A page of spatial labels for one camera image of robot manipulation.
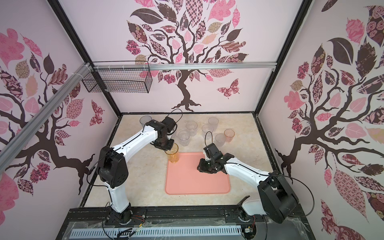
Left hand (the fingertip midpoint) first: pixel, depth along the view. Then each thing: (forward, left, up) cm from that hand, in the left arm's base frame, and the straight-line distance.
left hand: (166, 149), depth 87 cm
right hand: (-9, -20, -4) cm, 22 cm away
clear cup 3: (+21, -27, -8) cm, 35 cm away
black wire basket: (+41, +25, +23) cm, 53 cm away
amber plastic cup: (-5, -5, +3) cm, 8 cm away
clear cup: (+15, -10, -8) cm, 19 cm away
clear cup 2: (+24, -15, -7) cm, 29 cm away
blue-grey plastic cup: (+23, +18, +1) cm, 29 cm away
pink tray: (-13, -11, -12) cm, 20 cm away
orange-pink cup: (+15, -41, -5) cm, 44 cm away
